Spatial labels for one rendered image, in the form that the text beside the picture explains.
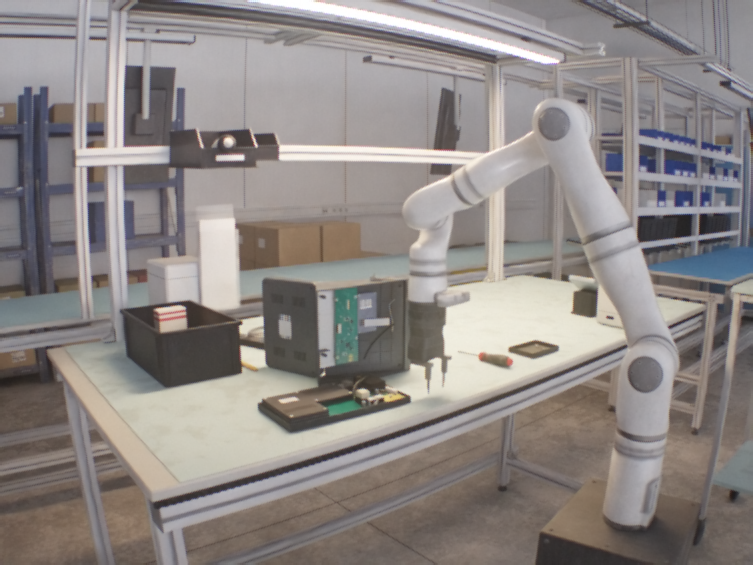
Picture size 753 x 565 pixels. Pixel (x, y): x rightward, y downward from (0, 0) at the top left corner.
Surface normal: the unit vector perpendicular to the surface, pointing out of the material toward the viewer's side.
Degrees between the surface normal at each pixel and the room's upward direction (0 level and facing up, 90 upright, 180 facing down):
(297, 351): 90
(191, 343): 90
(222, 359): 90
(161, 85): 98
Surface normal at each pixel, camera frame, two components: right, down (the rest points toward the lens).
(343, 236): 0.64, 0.13
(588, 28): -0.77, 0.11
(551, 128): -0.61, 0.18
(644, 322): -0.44, 0.42
